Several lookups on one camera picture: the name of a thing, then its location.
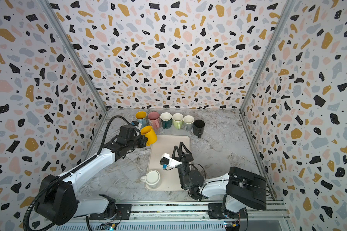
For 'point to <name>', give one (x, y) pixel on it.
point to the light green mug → (177, 119)
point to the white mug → (152, 178)
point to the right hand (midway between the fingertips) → (181, 143)
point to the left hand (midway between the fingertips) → (147, 136)
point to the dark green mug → (166, 119)
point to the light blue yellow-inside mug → (140, 116)
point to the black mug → (198, 128)
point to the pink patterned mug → (153, 118)
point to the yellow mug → (148, 131)
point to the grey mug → (188, 121)
